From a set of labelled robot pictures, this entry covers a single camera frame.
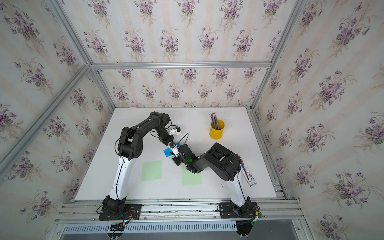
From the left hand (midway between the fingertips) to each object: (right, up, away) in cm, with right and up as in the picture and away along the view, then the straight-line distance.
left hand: (172, 147), depth 98 cm
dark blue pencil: (+26, +17, -3) cm, 31 cm away
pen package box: (+46, -15, -15) cm, 51 cm away
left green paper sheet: (-12, -13, -8) cm, 20 cm away
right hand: (+1, -3, -3) cm, 4 cm away
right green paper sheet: (+12, -15, -14) cm, 24 cm away
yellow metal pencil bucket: (+29, +9, -2) cm, 31 cm away
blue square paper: (-3, -2, -3) cm, 5 cm away
